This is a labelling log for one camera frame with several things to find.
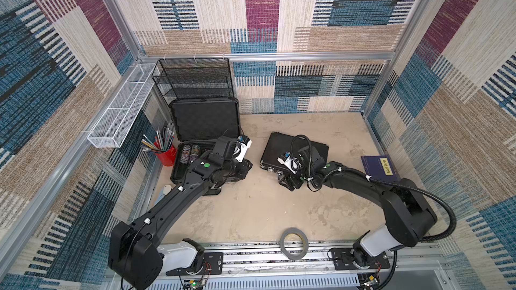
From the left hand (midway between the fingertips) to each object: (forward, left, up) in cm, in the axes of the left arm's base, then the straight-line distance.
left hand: (249, 163), depth 80 cm
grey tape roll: (-26, -21, -15) cm, 36 cm away
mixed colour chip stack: (+17, +32, -14) cm, 39 cm away
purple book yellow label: (+7, -61, -16) cm, 64 cm away
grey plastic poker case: (+25, +27, -3) cm, 37 cm away
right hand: (0, -17, -12) cm, 21 cm away
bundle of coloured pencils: (+17, +42, -7) cm, 46 cm away
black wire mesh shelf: (+50, +29, +6) cm, 58 cm away
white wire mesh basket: (+6, +47, +16) cm, 50 cm away
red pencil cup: (+12, +39, -12) cm, 43 cm away
